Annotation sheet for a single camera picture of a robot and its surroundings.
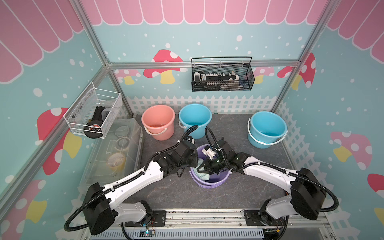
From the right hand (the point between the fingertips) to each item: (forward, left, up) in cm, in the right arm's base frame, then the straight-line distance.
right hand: (196, 171), depth 75 cm
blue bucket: (+39, +2, +1) cm, 39 cm away
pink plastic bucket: (+47, +29, -14) cm, 57 cm away
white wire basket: (+21, +53, +19) cm, 60 cm away
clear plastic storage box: (+7, +41, +4) cm, 41 cm away
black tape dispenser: (+12, +46, +20) cm, 52 cm away
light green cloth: (-3, -3, +1) cm, 4 cm away
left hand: (+6, 0, +1) cm, 6 cm away
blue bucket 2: (+35, -49, -10) cm, 61 cm away
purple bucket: (-5, -9, +2) cm, 11 cm away
